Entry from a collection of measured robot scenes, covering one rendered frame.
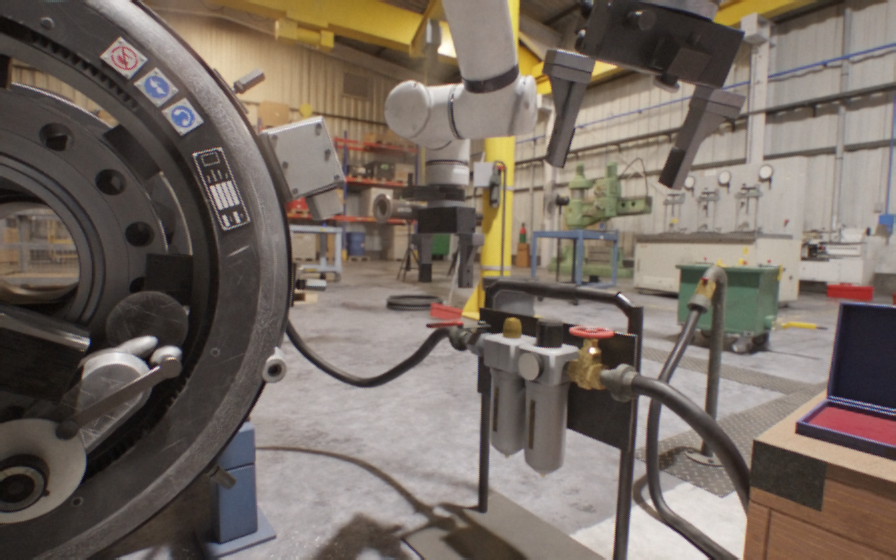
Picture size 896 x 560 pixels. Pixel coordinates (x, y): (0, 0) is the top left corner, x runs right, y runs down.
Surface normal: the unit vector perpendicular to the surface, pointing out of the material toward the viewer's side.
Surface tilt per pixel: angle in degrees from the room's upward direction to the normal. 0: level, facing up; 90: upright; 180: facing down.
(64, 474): 90
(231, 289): 90
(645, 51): 114
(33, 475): 90
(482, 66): 136
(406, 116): 98
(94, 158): 90
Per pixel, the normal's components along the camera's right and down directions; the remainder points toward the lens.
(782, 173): -0.93, 0.00
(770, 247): 0.36, 0.08
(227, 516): 0.61, 0.07
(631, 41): 0.10, 0.47
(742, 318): -0.75, 0.03
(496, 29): 0.44, 0.58
